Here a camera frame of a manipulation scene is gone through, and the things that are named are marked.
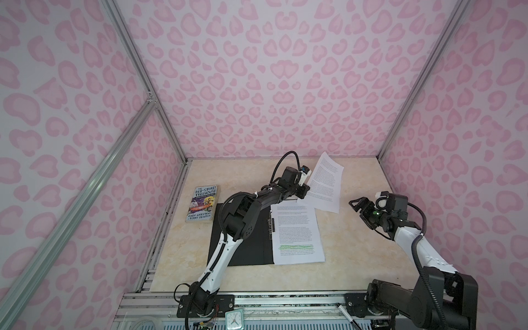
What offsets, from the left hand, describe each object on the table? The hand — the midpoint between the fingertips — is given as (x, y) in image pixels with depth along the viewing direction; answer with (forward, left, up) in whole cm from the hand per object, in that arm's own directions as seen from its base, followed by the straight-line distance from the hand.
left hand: (311, 184), depth 102 cm
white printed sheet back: (+3, -8, -4) cm, 10 cm away
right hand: (-17, -15, +8) cm, 24 cm away
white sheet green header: (-24, +10, -4) cm, 26 cm away
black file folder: (-30, +27, -4) cm, 40 cm away
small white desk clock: (-55, +33, -2) cm, 64 cm away
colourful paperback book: (-9, +52, -2) cm, 53 cm away
